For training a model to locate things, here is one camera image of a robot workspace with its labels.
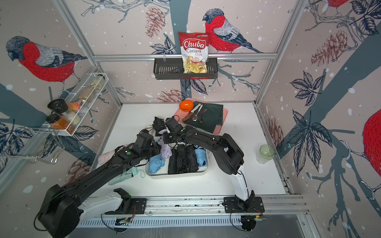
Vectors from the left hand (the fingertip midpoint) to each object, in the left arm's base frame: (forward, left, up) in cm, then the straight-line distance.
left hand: (163, 144), depth 83 cm
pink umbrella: (-5, +36, -7) cm, 37 cm away
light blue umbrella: (-8, +4, -7) cm, 12 cm away
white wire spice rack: (+10, +39, +24) cm, 47 cm away
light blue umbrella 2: (-4, -22, -8) cm, 24 cm away
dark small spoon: (+25, -23, -11) cm, 36 cm away
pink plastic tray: (+33, -7, -13) cm, 36 cm away
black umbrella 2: (-10, -17, -7) cm, 21 cm away
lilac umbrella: (-3, -1, -5) cm, 5 cm away
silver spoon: (+29, -18, -12) cm, 36 cm away
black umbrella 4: (-10, -6, -8) cm, 14 cm away
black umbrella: (+19, +7, -7) cm, 21 cm away
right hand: (+5, +1, -4) cm, 6 cm away
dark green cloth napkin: (+30, -26, -11) cm, 41 cm away
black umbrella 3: (-2, -10, -5) cm, 12 cm away
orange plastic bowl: (+38, -11, -8) cm, 41 cm away
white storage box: (-13, -1, -11) cm, 17 cm away
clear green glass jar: (-2, -62, -7) cm, 62 cm away
